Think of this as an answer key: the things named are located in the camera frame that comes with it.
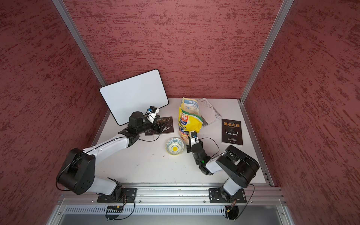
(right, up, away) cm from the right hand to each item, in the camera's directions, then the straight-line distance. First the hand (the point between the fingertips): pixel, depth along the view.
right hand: (190, 138), depth 91 cm
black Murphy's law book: (+31, +3, +9) cm, 33 cm away
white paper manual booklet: (+15, +17, +17) cm, 28 cm away
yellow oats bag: (-1, +14, -10) cm, 17 cm away
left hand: (-18, +12, -5) cm, 22 cm away
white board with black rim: (-37, +30, +2) cm, 47 cm away
